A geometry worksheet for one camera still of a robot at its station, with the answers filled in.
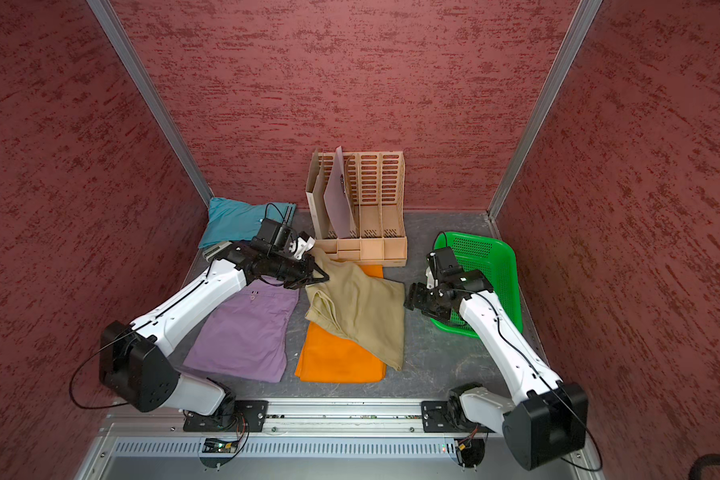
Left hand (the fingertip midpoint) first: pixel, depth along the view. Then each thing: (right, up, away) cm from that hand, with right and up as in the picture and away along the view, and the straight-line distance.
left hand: (324, 283), depth 77 cm
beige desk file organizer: (+14, +32, +37) cm, 51 cm away
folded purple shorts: (-24, -17, +9) cm, 31 cm away
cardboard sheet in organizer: (-4, +25, +8) cm, 27 cm away
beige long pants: (+10, -8, +7) cm, 15 cm away
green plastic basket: (+56, +4, +23) cm, 61 cm away
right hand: (+24, -8, +1) cm, 25 cm away
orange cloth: (0, -22, +6) cm, 23 cm away
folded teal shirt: (-43, +19, +38) cm, 60 cm away
